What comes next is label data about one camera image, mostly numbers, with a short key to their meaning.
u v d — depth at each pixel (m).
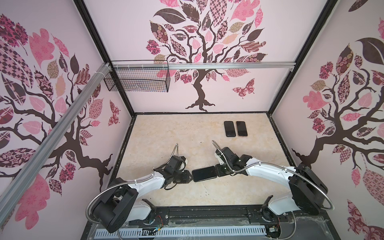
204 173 0.88
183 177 0.77
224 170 0.75
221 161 0.77
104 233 0.70
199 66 0.94
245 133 1.07
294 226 0.71
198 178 0.85
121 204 0.42
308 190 0.43
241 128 1.11
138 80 1.22
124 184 0.45
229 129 1.11
